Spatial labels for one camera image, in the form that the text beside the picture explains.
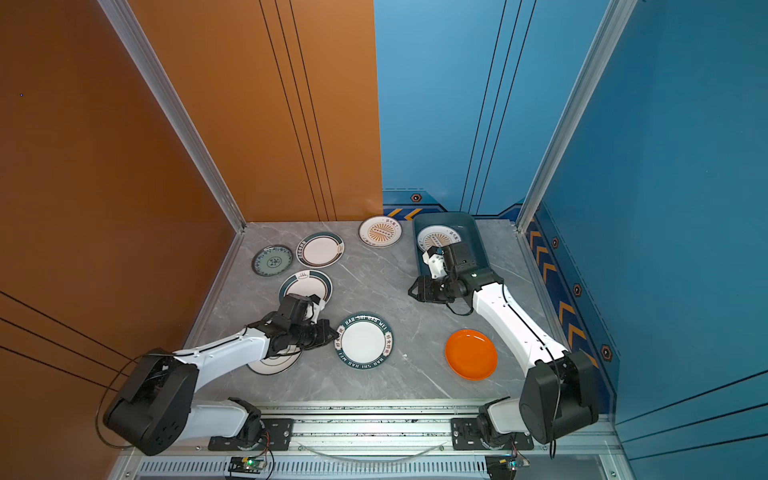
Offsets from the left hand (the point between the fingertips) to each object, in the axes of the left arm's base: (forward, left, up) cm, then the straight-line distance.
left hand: (339, 332), depth 88 cm
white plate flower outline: (-8, +17, -3) cm, 19 cm away
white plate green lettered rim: (-1, -8, -3) cm, 8 cm away
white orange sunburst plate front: (+41, -32, -2) cm, 53 cm away
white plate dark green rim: (+35, +13, -4) cm, 37 cm away
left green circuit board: (-32, +19, -5) cm, 37 cm away
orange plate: (-6, -39, -1) cm, 39 cm away
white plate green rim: (+19, +14, -3) cm, 24 cm away
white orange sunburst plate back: (+44, -10, -2) cm, 45 cm away
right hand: (+6, -21, +13) cm, 26 cm away
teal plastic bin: (+46, -44, 0) cm, 64 cm away
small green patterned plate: (+29, +29, -3) cm, 41 cm away
